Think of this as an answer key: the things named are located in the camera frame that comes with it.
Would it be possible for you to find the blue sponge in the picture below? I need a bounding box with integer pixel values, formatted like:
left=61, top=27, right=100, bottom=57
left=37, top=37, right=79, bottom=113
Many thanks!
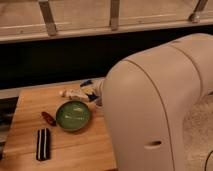
left=80, top=80, right=98, bottom=102

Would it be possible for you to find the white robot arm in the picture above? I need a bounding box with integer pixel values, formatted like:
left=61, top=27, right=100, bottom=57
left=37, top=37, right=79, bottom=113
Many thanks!
left=101, top=33, right=213, bottom=171

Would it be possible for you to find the green ceramic bowl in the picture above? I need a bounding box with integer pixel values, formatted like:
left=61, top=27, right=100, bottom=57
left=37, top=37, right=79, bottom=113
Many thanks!
left=56, top=101, right=91, bottom=132

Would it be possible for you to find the white toy object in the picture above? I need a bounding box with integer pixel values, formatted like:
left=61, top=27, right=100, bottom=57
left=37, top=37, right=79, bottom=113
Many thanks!
left=59, top=89, right=89, bottom=102

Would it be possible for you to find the red oval object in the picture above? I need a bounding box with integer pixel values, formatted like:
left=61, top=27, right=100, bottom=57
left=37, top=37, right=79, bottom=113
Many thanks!
left=41, top=112, right=56, bottom=126

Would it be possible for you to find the wooden table board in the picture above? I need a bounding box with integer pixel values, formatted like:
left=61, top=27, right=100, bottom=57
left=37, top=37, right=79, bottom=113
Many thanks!
left=0, top=83, right=116, bottom=171

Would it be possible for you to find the black white striped cloth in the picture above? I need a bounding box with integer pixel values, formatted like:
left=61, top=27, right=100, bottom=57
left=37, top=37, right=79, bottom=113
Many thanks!
left=36, top=128, right=50, bottom=161

